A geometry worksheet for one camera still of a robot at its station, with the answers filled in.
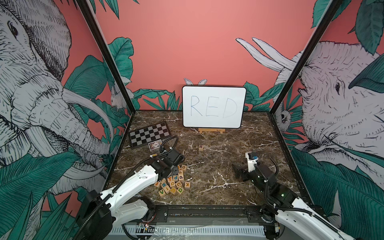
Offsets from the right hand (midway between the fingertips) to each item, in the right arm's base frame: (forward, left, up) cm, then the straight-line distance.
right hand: (238, 160), depth 79 cm
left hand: (-2, +35, -5) cm, 36 cm away
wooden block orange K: (-9, +28, -11) cm, 31 cm away
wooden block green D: (-12, +32, -11) cm, 36 cm away
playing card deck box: (+15, +50, -9) cm, 53 cm away
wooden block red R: (+15, +20, -12) cm, 28 cm away
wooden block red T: (-6, +38, -10) cm, 40 cm away
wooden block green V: (-14, +41, -10) cm, 45 cm away
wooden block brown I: (-12, +39, -11) cm, 42 cm away
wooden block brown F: (-3, +32, -11) cm, 34 cm away
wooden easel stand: (+29, +20, -11) cm, 37 cm away
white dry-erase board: (+37, +12, +5) cm, 39 cm away
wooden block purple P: (-6, +32, -11) cm, 34 cm away
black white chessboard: (+25, +57, -11) cm, 63 cm away
